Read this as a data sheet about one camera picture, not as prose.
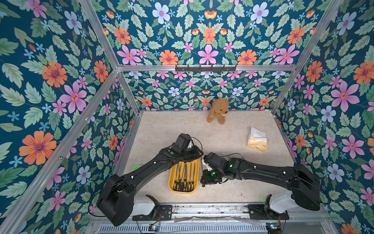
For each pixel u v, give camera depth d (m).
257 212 0.72
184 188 0.80
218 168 0.60
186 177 0.86
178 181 0.83
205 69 0.94
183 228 0.70
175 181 0.84
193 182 0.84
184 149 0.67
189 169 0.88
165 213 0.73
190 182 0.83
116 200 0.41
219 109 1.01
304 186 0.42
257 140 0.98
